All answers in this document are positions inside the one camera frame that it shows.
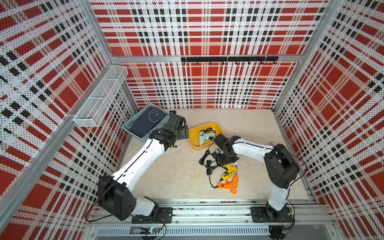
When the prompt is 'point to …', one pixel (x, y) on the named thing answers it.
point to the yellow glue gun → (231, 171)
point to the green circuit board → (153, 230)
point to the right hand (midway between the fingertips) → (227, 161)
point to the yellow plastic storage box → (193, 135)
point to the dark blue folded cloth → (143, 123)
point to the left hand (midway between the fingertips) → (180, 130)
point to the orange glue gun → (232, 184)
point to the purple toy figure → (273, 143)
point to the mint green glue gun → (202, 135)
